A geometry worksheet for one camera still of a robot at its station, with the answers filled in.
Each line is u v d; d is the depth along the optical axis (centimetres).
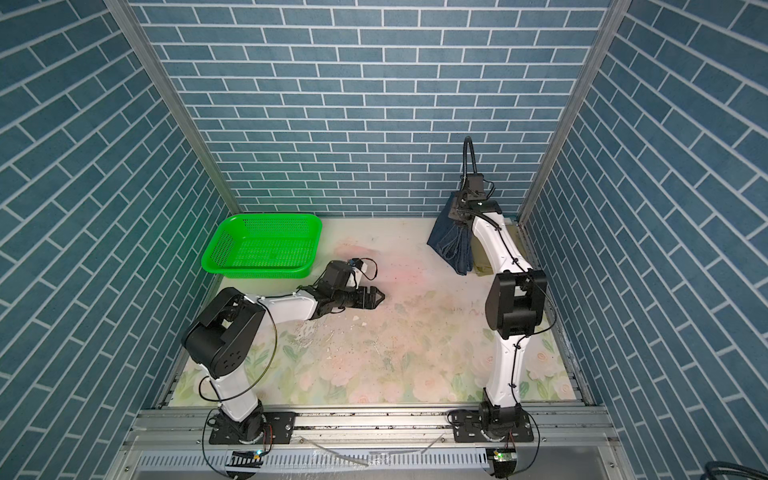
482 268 102
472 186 74
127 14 70
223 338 48
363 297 84
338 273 75
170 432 75
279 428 74
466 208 69
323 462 77
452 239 93
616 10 70
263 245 112
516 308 55
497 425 68
